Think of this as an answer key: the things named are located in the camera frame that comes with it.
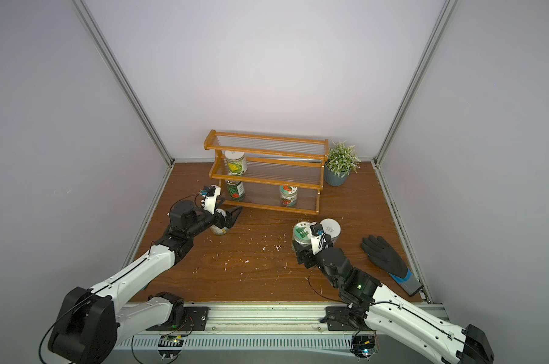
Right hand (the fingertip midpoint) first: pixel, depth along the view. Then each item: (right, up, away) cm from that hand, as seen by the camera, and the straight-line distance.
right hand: (305, 235), depth 75 cm
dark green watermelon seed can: (-28, +14, +22) cm, 39 cm away
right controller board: (+18, -33, -7) cm, 38 cm away
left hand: (-25, +10, +5) cm, 28 cm away
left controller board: (-45, -36, -3) cm, 57 cm away
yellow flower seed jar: (-26, +26, +15) cm, 40 cm away
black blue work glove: (+30, -9, +10) cm, 33 cm away
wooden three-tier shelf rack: (-14, +23, +24) cm, 36 cm away
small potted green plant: (+19, +28, +22) cm, 40 cm away
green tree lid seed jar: (-1, +1, -3) cm, 3 cm away
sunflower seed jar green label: (-35, -2, +16) cm, 38 cm away
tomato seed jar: (-5, +12, +20) cm, 24 cm away
